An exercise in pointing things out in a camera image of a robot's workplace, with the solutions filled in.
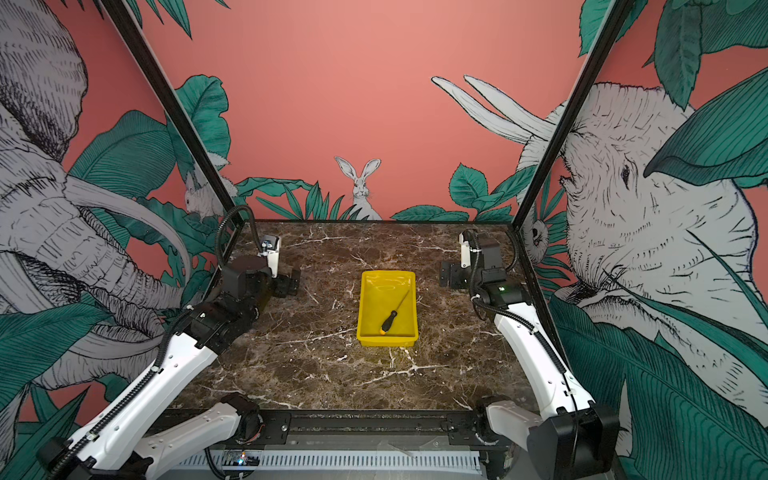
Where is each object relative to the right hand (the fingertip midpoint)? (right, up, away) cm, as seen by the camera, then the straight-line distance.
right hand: (453, 261), depth 79 cm
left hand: (-45, +1, -7) cm, 46 cm away
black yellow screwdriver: (-18, -20, +13) cm, 30 cm away
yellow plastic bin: (-21, -12, +22) cm, 33 cm away
